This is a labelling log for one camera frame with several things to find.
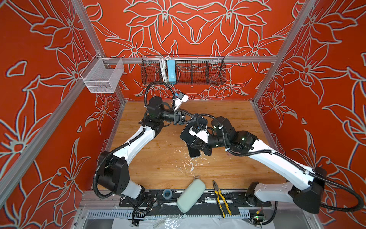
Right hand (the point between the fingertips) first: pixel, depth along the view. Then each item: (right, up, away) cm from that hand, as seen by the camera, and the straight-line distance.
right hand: (189, 145), depth 66 cm
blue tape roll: (-12, -29, +9) cm, 32 cm away
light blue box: (-10, +43, +24) cm, 51 cm away
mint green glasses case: (+1, -28, +6) cm, 29 cm away
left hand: (+2, +12, -4) cm, 13 cm away
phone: (-2, +5, -2) cm, 5 cm away
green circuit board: (+34, -37, +2) cm, 50 cm away
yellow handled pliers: (+16, -28, +8) cm, 33 cm away
